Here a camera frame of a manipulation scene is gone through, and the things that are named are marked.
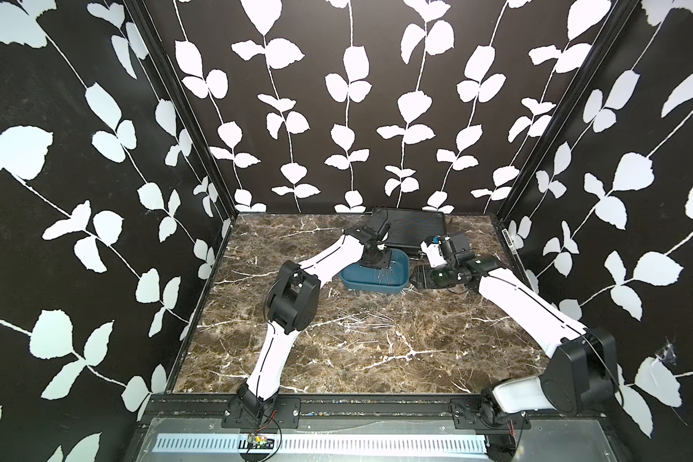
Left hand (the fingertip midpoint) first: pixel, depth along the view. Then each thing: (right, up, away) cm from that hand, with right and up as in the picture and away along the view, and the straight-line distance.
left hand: (387, 258), depth 96 cm
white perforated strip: (-18, -45, -25) cm, 55 cm away
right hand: (+7, -4, -12) cm, 14 cm away
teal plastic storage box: (+2, -8, +5) cm, 9 cm away
